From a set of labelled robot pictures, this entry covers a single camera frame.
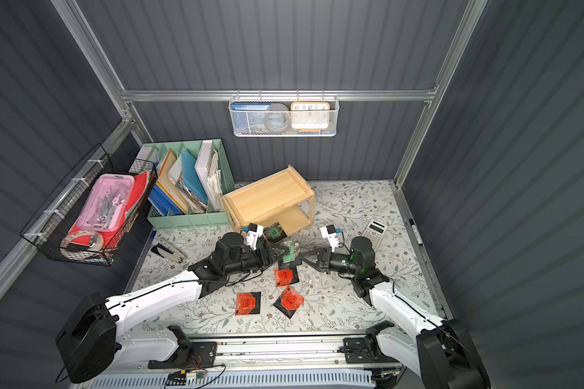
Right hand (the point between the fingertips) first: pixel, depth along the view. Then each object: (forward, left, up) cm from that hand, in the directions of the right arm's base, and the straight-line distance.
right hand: (306, 258), depth 73 cm
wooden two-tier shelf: (+25, +8, 0) cm, 26 cm away
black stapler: (+11, +54, -17) cm, 58 cm away
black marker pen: (+26, -50, -25) cm, 62 cm away
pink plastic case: (+11, +60, +12) cm, 62 cm away
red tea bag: (-8, +21, -19) cm, 29 cm away
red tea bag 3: (-7, +6, -20) cm, 22 cm away
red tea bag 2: (+2, +8, -19) cm, 21 cm away
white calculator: (+23, -30, -19) cm, 42 cm away
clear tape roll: (-3, +57, +9) cm, 58 cm away
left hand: (+2, +7, 0) cm, 7 cm away
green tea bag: (+20, +13, -17) cm, 29 cm away
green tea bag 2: (+1, +5, -1) cm, 5 cm away
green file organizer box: (+34, +45, +1) cm, 56 cm away
